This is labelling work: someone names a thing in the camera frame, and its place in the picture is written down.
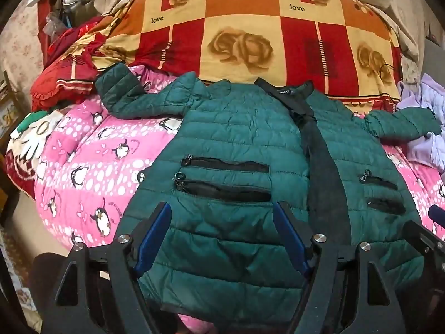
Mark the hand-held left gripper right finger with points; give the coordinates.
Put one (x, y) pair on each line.
(291, 238)

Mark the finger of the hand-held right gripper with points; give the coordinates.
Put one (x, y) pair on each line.
(424, 243)

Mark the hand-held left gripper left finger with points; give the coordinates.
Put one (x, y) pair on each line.
(153, 238)

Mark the green puffer jacket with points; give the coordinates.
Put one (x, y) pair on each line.
(226, 128)

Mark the pink penguin blanket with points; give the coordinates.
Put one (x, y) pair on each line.
(87, 153)

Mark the red white patterned cloth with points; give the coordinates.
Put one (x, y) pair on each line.
(19, 174)

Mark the lavender garment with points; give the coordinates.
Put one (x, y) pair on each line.
(422, 92)

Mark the white knit glove green cuff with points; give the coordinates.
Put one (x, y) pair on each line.
(36, 139)

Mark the wooden framed picture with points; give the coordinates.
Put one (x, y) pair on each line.
(6, 108)

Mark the red yellow checkered rose blanket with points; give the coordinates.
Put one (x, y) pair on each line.
(243, 14)

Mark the beige cloth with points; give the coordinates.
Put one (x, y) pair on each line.
(399, 14)

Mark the pile of plastic bags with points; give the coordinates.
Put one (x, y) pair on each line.
(69, 3)

